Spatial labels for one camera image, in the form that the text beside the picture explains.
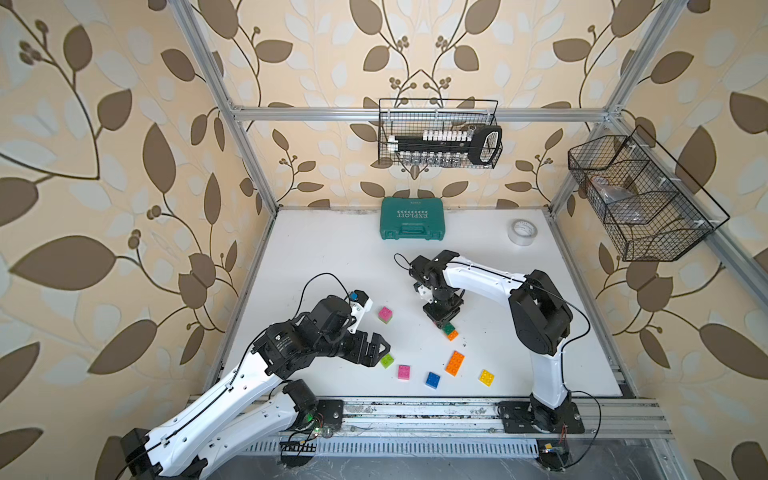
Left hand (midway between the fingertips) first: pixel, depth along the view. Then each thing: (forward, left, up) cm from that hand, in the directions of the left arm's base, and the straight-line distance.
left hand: (373, 341), depth 69 cm
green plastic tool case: (+52, -11, -12) cm, 54 cm away
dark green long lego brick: (+9, -21, -14) cm, 27 cm away
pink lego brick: (+14, -2, -14) cm, 20 cm away
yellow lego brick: (-3, -30, -17) cm, 35 cm away
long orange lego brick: (0, -22, -17) cm, 28 cm away
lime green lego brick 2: (+1, -3, -17) cm, 17 cm away
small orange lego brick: (+8, -22, -16) cm, 28 cm away
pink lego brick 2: (-2, -8, -16) cm, 18 cm away
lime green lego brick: (+13, -2, -18) cm, 22 cm away
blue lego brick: (-4, -15, -16) cm, 22 cm away
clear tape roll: (+48, -53, -15) cm, 73 cm away
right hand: (+12, -20, -15) cm, 27 cm away
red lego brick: (+9, -16, -9) cm, 21 cm away
